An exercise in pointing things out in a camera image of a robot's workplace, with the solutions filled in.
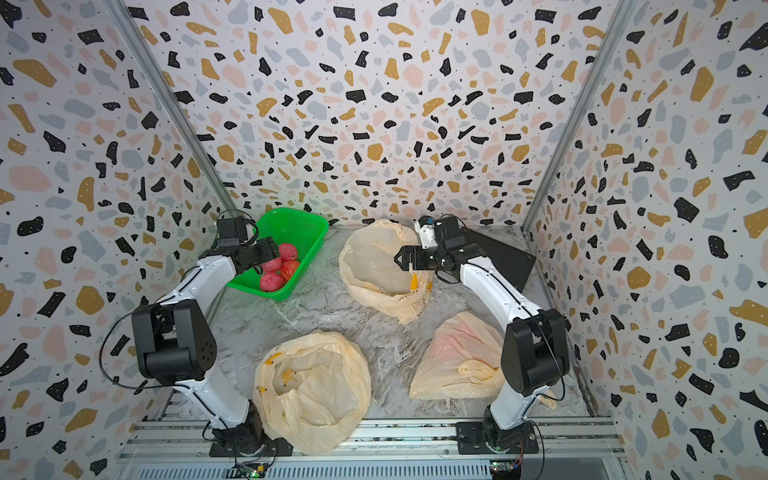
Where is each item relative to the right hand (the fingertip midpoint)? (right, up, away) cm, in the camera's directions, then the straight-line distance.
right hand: (409, 257), depth 87 cm
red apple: (-43, +2, +19) cm, 47 cm away
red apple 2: (-45, -8, +10) cm, 46 cm away
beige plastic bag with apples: (-24, -33, -12) cm, 43 cm away
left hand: (-44, +3, +7) cm, 45 cm away
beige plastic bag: (+13, -26, -13) cm, 32 cm away
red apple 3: (-40, -4, +13) cm, 42 cm away
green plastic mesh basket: (-40, +10, +30) cm, 51 cm away
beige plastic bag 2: (-13, -6, +19) cm, 24 cm away
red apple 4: (-43, -3, +5) cm, 43 cm away
